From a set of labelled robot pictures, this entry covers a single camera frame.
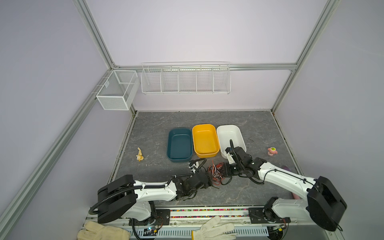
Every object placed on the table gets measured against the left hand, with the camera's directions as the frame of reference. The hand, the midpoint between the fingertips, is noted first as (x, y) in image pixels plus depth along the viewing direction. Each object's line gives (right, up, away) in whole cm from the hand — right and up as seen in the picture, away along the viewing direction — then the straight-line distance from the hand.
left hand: (207, 179), depth 81 cm
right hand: (+8, +4, +2) cm, 10 cm away
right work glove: (0, -20, -11) cm, 23 cm away
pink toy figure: (+41, +14, +12) cm, 45 cm away
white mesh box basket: (-60, +54, +19) cm, 83 cm away
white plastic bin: (+15, +25, +24) cm, 38 cm away
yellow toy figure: (-43, +10, +12) cm, 45 cm away
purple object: (+48, +4, +8) cm, 49 cm away
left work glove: (-55, -20, -12) cm, 60 cm away
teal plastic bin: (-17, +17, +17) cm, 30 cm away
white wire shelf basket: (-12, +62, +18) cm, 66 cm away
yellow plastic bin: (0, +18, +19) cm, 26 cm away
